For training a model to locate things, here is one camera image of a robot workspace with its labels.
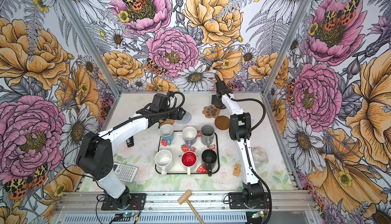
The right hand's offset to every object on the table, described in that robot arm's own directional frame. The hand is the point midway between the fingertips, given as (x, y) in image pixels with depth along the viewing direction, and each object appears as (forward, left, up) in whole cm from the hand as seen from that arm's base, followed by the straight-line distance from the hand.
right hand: (220, 104), depth 113 cm
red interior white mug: (-40, +22, 0) cm, 46 cm away
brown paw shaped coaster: (-5, +7, -2) cm, 9 cm away
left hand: (-19, +28, +14) cm, 37 cm away
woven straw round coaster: (-28, +32, +20) cm, 47 cm away
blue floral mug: (-24, +36, +2) cm, 44 cm away
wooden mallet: (-58, +24, 0) cm, 63 cm away
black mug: (-40, +11, +1) cm, 41 cm away
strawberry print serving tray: (-33, +29, -1) cm, 44 cm away
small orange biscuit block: (-46, -3, -1) cm, 47 cm away
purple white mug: (-25, +22, +1) cm, 33 cm away
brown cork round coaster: (-15, +1, -2) cm, 15 cm away
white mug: (-41, +36, +1) cm, 55 cm away
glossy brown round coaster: (0, +2, -2) cm, 3 cm away
